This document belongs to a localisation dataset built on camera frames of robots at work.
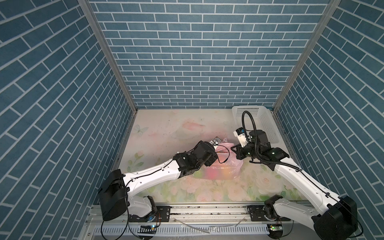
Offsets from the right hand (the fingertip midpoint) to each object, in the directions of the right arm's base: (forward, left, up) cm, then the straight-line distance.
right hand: (233, 148), depth 80 cm
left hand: (-3, +10, +1) cm, 11 cm away
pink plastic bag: (-9, +3, -4) cm, 10 cm away
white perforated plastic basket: (+32, -27, -12) cm, 44 cm away
